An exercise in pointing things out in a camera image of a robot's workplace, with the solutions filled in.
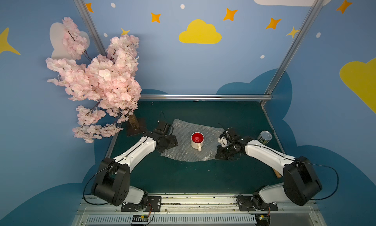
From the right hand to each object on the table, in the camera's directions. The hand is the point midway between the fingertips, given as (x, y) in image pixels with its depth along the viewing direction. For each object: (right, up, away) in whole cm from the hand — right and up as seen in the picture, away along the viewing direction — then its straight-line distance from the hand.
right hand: (217, 155), depth 86 cm
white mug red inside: (-11, +8, +12) cm, 18 cm away
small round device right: (+21, -30, -12) cm, 38 cm away
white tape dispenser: (+2, +10, -6) cm, 11 cm away
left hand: (-26, +7, +3) cm, 28 cm away
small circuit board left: (-42, -29, -13) cm, 52 cm away
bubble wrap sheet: (-21, +13, +19) cm, 31 cm away
